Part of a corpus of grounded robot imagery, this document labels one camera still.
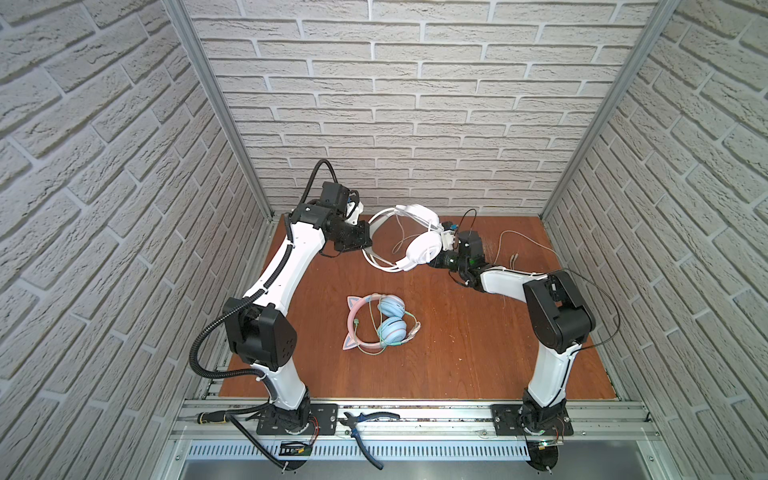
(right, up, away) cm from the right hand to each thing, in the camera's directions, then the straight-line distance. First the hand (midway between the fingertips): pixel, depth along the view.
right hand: (417, 249), depth 93 cm
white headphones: (-1, 0, -25) cm, 26 cm away
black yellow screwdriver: (-53, -42, -21) cm, 70 cm away
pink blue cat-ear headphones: (-12, -21, -9) cm, 26 cm away
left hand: (-13, +4, -13) cm, 19 cm away
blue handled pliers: (-18, -43, -20) cm, 51 cm away
